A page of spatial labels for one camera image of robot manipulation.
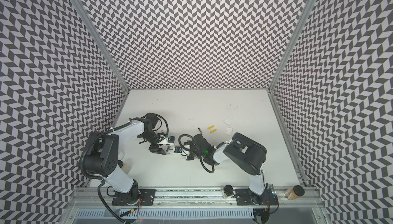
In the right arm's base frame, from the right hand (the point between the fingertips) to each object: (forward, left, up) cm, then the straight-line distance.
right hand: (178, 151), depth 86 cm
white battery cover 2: (+13, -30, -2) cm, 33 cm away
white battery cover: (+20, -31, -2) cm, 37 cm away
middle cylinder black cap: (-21, -26, 0) cm, 33 cm away
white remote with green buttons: (+1, +4, +1) cm, 5 cm away
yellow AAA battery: (+15, -19, 0) cm, 24 cm away
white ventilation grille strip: (-29, +3, -2) cm, 29 cm away
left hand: (+3, +8, 0) cm, 9 cm away
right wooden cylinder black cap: (-22, -57, -2) cm, 61 cm away
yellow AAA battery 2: (+13, -20, -1) cm, 24 cm away
